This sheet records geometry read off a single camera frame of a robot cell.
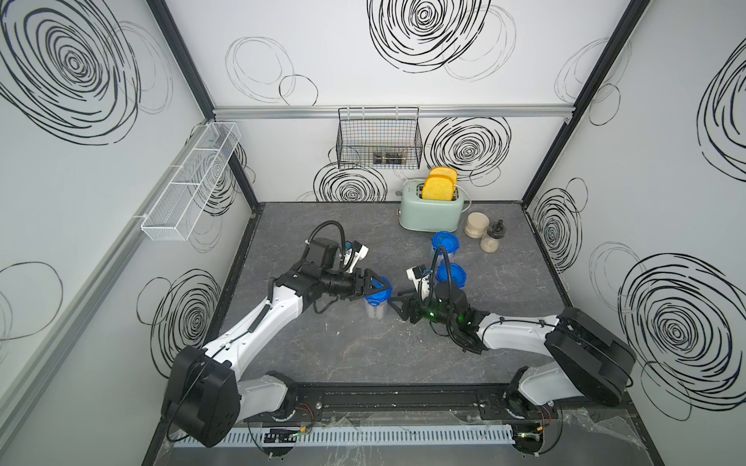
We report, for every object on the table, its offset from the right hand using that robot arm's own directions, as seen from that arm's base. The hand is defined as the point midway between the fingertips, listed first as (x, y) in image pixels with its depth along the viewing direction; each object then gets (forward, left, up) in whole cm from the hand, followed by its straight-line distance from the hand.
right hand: (394, 298), depth 82 cm
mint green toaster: (+35, -13, -3) cm, 37 cm away
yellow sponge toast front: (+37, -15, +8) cm, 41 cm away
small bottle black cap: (+27, -35, -9) cm, 45 cm away
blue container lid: (-1, +4, +3) cm, 5 cm away
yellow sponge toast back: (+43, -18, +11) cm, 47 cm away
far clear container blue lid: (+19, -16, +3) cm, 25 cm away
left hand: (-2, +4, +9) cm, 10 cm away
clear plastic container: (-1, +6, -7) cm, 9 cm away
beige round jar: (+32, -31, -5) cm, 45 cm away
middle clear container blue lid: (+7, -18, +3) cm, 20 cm away
